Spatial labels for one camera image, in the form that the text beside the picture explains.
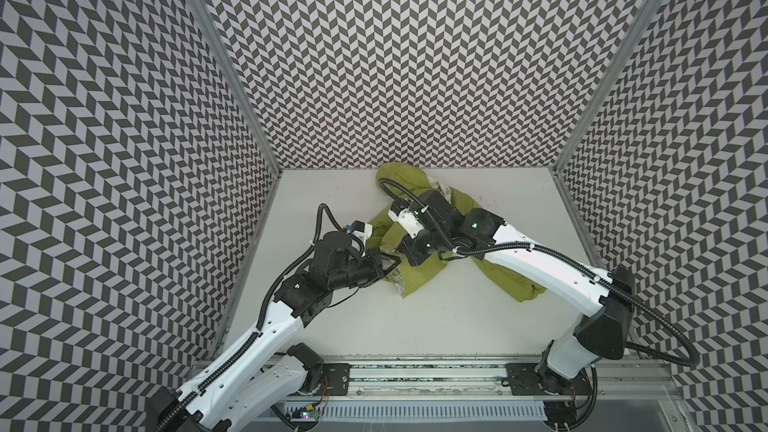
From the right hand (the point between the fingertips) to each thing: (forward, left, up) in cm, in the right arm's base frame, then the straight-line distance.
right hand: (402, 242), depth 74 cm
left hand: (-6, 0, +2) cm, 6 cm away
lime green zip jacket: (+4, +4, -4) cm, 6 cm away
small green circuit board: (-34, +23, -18) cm, 45 cm away
